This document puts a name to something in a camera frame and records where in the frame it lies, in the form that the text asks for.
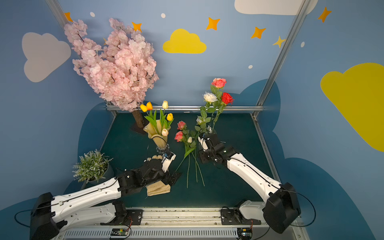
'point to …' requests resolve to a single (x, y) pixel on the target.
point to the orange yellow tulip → (146, 108)
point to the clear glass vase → (210, 130)
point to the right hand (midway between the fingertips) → (203, 152)
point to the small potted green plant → (93, 167)
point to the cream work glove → (160, 187)
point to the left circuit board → (119, 231)
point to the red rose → (226, 99)
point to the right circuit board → (244, 233)
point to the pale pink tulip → (164, 132)
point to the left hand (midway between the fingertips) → (176, 165)
